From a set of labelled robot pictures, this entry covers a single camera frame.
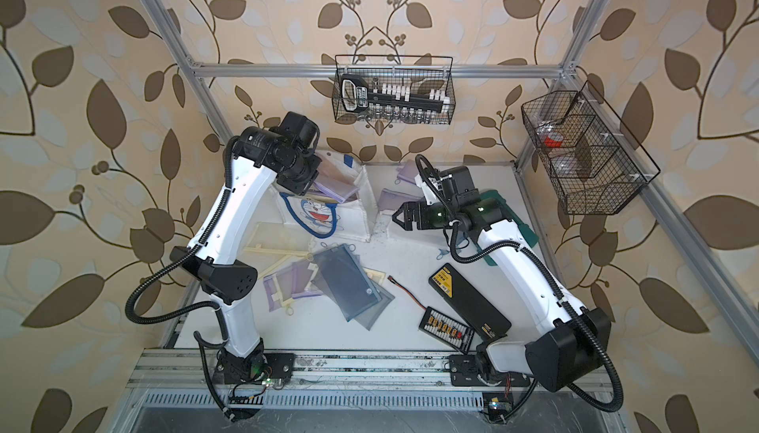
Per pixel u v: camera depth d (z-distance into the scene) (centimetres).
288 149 52
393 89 82
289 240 100
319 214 89
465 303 84
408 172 123
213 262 46
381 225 102
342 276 89
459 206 57
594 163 73
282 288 88
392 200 109
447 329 79
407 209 65
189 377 74
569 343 38
